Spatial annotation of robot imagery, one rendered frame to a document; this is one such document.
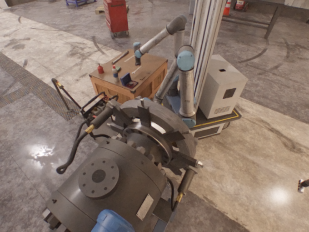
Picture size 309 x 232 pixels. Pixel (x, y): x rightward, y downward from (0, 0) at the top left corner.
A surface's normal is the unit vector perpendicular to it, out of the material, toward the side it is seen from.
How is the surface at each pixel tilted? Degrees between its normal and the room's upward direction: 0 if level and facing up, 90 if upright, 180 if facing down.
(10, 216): 0
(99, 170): 0
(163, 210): 0
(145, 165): 33
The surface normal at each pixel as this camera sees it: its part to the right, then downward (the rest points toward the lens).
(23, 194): 0.00, -0.68
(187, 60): -0.16, 0.63
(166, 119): 0.00, -0.07
